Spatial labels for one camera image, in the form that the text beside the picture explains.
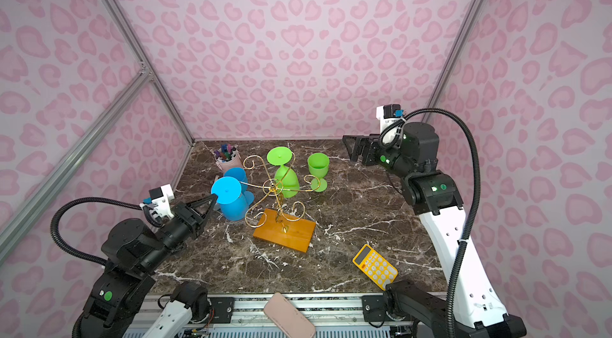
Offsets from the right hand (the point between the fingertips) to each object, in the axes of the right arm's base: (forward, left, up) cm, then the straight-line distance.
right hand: (356, 138), depth 63 cm
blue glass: (-12, +35, -15) cm, 40 cm away
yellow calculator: (-21, -9, -40) cm, 46 cm away
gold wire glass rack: (+2, +27, -42) cm, 50 cm away
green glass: (+15, +11, -30) cm, 35 cm away
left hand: (-15, +35, -5) cm, 38 cm away
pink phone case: (-36, +19, -39) cm, 56 cm away
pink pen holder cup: (+19, +49, -30) cm, 61 cm away
